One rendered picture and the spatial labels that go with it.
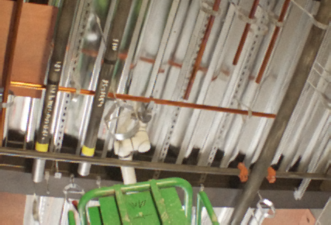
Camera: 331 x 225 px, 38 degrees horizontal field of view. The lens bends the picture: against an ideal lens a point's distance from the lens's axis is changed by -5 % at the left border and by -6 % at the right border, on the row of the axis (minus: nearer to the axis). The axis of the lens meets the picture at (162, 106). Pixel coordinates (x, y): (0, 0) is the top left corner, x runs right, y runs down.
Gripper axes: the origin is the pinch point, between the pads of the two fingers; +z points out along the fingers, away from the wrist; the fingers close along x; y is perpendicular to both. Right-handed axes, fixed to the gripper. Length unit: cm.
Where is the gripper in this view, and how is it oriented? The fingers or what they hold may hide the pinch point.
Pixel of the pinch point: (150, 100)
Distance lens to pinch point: 331.8
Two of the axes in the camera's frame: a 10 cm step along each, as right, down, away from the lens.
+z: 3.2, -6.9, -6.6
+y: 9.4, 1.2, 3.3
